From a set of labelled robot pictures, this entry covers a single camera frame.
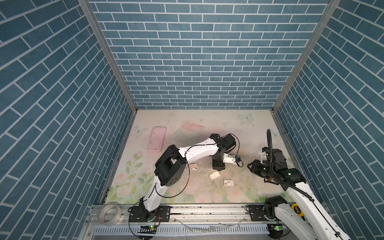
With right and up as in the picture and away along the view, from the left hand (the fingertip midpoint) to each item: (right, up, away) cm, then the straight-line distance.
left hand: (219, 164), depth 86 cm
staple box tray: (-3, -6, 0) cm, 7 cm away
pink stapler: (-16, -1, +1) cm, 16 cm away
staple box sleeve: (+5, -9, -4) cm, 11 cm away
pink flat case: (-41, +12, +13) cm, 44 cm away
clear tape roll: (-59, -18, -14) cm, 63 cm away
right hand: (+14, +2, -7) cm, 16 cm away
